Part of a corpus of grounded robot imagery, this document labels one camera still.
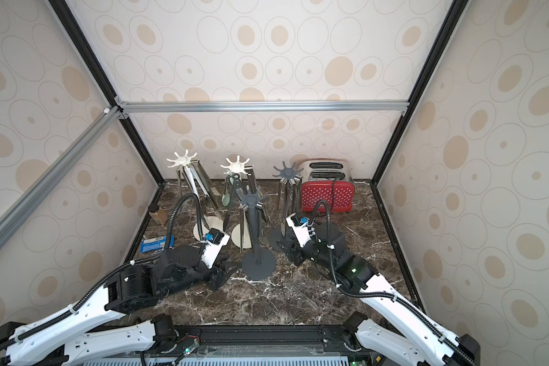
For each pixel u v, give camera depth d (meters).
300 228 0.59
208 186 0.80
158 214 0.98
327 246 0.51
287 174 0.68
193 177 0.72
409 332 0.43
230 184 0.71
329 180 0.95
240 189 0.70
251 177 0.72
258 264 0.90
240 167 0.70
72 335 0.42
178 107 0.93
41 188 0.60
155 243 0.97
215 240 0.54
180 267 0.44
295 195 0.87
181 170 0.70
